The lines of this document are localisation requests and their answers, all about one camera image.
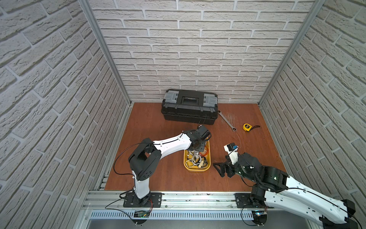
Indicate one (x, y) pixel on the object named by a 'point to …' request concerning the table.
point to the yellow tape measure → (247, 127)
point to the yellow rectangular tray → (194, 169)
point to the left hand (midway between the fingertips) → (202, 145)
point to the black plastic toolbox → (190, 106)
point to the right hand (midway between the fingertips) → (221, 161)
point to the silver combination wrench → (233, 128)
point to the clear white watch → (196, 160)
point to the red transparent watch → (203, 153)
